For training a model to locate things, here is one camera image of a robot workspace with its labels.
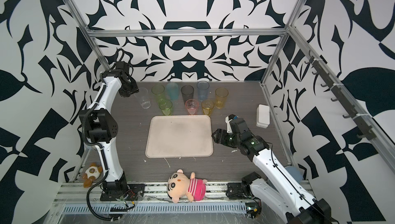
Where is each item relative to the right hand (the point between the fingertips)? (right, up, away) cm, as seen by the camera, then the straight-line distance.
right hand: (215, 134), depth 78 cm
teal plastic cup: (-26, +24, +26) cm, 44 cm away
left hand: (-48, +23, +16) cm, 56 cm away
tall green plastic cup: (-35, +24, +23) cm, 48 cm away
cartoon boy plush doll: (-17, -21, -9) cm, 28 cm away
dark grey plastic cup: (-16, +22, +21) cm, 34 cm away
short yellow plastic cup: (-3, +13, +23) cm, 27 cm away
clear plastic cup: (-43, +18, +21) cm, 51 cm away
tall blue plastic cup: (-6, +25, +24) cm, 36 cm away
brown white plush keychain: (-61, -19, 0) cm, 64 cm away
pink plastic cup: (-13, +13, +27) cm, 32 cm away
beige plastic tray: (-20, -5, +16) cm, 26 cm away
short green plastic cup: (-31, +13, +27) cm, 43 cm away
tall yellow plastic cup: (+6, +21, +18) cm, 28 cm away
